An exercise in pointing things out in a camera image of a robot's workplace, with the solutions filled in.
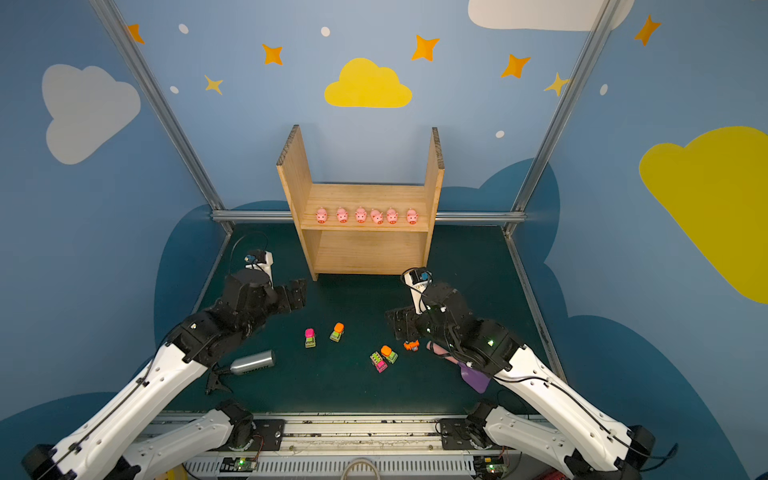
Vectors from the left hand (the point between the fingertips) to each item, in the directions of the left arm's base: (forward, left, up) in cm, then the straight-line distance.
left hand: (295, 288), depth 73 cm
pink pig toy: (+22, -30, +4) cm, 38 cm away
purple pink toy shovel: (-14, -48, -25) cm, 56 cm away
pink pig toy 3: (+22, -20, +4) cm, 30 cm away
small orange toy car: (-4, -31, -24) cm, 39 cm away
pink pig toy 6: (+22, -4, +4) cm, 23 cm away
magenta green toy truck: (-10, -21, -23) cm, 33 cm away
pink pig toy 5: (+22, -10, +4) cm, 25 cm away
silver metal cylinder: (-10, +13, -23) cm, 28 cm away
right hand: (-5, -26, 0) cm, 27 cm away
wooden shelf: (+19, -15, +1) cm, 25 cm away
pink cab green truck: (-3, 0, -24) cm, 24 cm away
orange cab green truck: (-1, -8, -24) cm, 25 cm away
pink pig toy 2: (+22, -24, +4) cm, 33 cm away
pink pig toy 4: (+23, -15, +4) cm, 27 cm away
